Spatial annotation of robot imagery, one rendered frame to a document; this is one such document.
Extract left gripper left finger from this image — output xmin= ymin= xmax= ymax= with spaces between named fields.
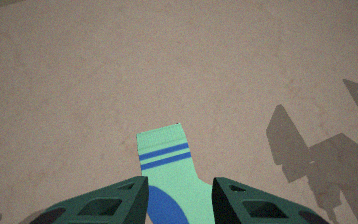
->
xmin=42 ymin=176 xmax=149 ymax=224

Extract green and blue striped sock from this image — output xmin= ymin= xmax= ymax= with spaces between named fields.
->
xmin=136 ymin=123 xmax=215 ymax=224

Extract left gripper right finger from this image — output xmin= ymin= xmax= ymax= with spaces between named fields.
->
xmin=212 ymin=177 xmax=322 ymax=224

